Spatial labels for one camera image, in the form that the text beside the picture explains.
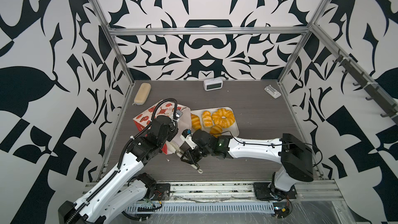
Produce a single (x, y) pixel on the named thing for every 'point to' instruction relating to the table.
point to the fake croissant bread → (196, 122)
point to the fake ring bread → (225, 123)
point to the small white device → (272, 92)
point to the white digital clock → (213, 84)
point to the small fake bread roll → (216, 130)
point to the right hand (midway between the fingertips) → (182, 159)
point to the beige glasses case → (142, 94)
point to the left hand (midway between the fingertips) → (169, 117)
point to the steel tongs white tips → (180, 153)
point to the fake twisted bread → (207, 119)
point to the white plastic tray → (224, 117)
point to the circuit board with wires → (282, 209)
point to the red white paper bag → (181, 116)
